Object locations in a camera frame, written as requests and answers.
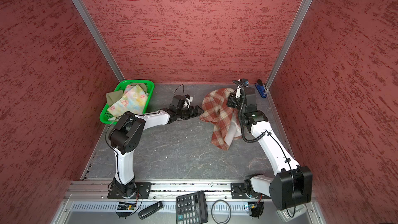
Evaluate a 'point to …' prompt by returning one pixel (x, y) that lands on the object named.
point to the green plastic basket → (150, 86)
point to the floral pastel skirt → (134, 99)
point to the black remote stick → (151, 210)
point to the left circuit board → (123, 206)
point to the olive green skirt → (112, 97)
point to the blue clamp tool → (261, 88)
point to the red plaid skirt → (226, 119)
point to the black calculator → (191, 208)
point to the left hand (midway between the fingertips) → (199, 114)
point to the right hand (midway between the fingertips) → (228, 96)
